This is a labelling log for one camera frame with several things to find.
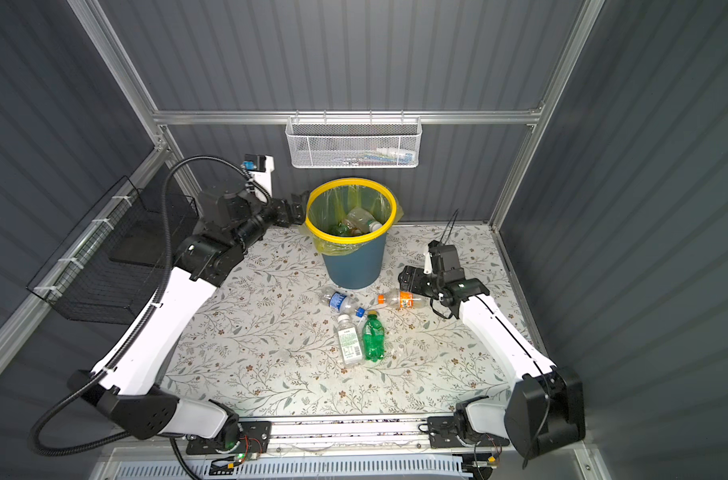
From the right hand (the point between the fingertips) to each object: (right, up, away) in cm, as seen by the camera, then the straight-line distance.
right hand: (414, 280), depth 84 cm
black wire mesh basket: (-76, +4, -11) cm, 77 cm away
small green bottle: (-12, -17, +4) cm, 21 cm away
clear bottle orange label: (-3, -7, +11) cm, 13 cm away
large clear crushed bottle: (-16, +18, +9) cm, 26 cm away
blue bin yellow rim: (-17, +2, +20) cm, 26 cm away
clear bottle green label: (-18, -20, +1) cm, 27 cm away
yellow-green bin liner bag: (-26, +23, +11) cm, 36 cm away
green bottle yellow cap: (-22, +16, +13) cm, 30 cm away
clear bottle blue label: (-22, -8, +9) cm, 25 cm away
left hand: (-31, +22, -18) cm, 42 cm away
